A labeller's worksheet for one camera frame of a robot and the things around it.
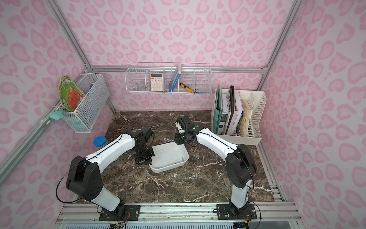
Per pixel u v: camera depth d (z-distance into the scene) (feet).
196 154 3.11
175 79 2.89
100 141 2.55
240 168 1.52
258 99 3.29
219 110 2.57
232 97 2.82
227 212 2.37
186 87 3.21
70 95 2.41
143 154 2.31
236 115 2.62
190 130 2.09
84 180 1.43
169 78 3.27
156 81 3.12
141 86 3.13
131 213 2.41
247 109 3.10
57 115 2.06
